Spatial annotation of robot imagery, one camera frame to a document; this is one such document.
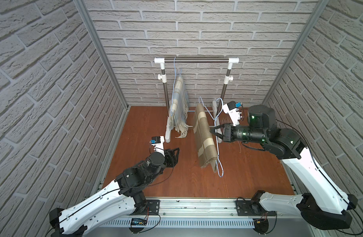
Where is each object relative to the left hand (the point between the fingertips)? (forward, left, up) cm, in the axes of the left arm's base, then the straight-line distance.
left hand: (175, 146), depth 69 cm
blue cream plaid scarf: (+26, -1, 0) cm, 26 cm away
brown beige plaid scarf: (+1, -13, +7) cm, 15 cm away
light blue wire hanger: (+37, +2, +6) cm, 37 cm away
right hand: (-3, -13, +16) cm, 21 cm away
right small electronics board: (-30, -42, -25) cm, 57 cm away
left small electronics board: (-29, +19, -28) cm, 44 cm away
